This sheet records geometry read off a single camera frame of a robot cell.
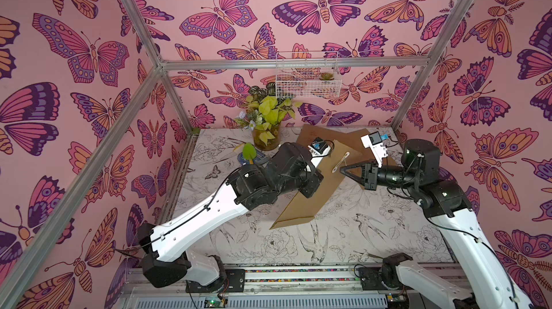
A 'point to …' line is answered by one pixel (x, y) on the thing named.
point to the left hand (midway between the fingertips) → (322, 171)
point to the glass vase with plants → (263, 114)
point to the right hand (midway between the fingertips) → (344, 169)
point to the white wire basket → (307, 75)
